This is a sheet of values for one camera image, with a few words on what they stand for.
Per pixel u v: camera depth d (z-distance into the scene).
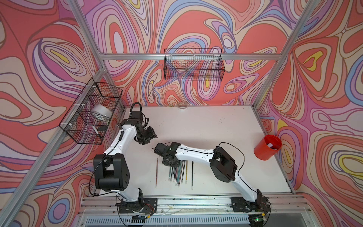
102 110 0.74
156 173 0.84
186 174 0.84
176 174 0.84
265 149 0.80
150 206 0.72
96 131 0.73
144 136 0.74
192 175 0.84
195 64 0.96
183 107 1.22
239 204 0.73
